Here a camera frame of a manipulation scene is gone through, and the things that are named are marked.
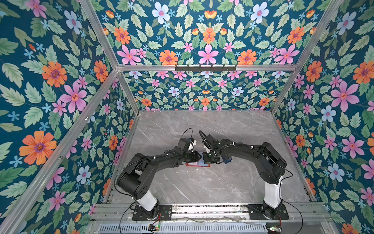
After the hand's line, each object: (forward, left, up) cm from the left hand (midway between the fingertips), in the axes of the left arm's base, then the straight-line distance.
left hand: (202, 156), depth 90 cm
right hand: (0, -3, -4) cm, 5 cm away
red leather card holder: (-3, +4, -4) cm, 7 cm away
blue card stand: (-3, -16, -3) cm, 16 cm away
